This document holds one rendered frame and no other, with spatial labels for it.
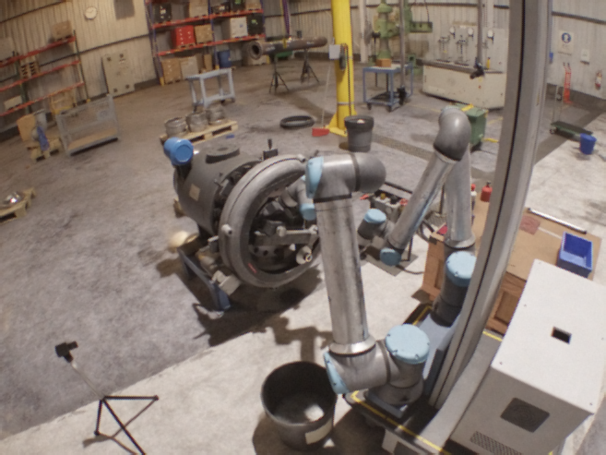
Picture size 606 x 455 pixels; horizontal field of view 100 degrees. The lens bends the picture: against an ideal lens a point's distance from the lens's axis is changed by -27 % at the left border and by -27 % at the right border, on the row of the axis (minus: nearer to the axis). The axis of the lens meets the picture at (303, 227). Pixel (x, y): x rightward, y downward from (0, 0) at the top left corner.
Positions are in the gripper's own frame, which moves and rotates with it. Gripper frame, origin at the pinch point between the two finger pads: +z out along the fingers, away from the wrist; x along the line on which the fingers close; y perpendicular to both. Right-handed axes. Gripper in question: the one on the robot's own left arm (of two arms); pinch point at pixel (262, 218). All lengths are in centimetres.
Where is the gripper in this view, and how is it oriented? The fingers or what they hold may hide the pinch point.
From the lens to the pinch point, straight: 177.0
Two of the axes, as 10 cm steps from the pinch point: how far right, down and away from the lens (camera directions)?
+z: -7.4, 5.2, 4.3
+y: -5.3, -8.4, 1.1
